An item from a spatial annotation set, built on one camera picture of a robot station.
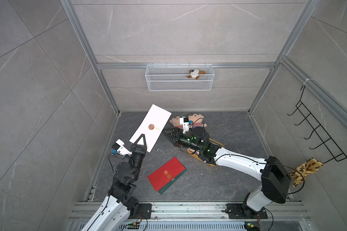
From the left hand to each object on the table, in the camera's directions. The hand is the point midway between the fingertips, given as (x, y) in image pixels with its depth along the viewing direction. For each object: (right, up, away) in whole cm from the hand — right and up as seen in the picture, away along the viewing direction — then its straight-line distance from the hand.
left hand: (145, 133), depth 65 cm
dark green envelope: (+9, -32, +17) cm, 37 cm away
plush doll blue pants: (+29, +7, +42) cm, 52 cm away
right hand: (+8, 0, +3) cm, 9 cm away
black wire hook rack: (+83, +1, +2) cm, 83 cm away
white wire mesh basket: (+16, +37, +36) cm, 54 cm away
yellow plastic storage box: (+23, -9, +1) cm, 25 cm away
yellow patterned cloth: (+77, -16, +1) cm, 79 cm away
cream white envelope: (+2, +3, +3) cm, 5 cm away
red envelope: (+8, -26, +21) cm, 34 cm away
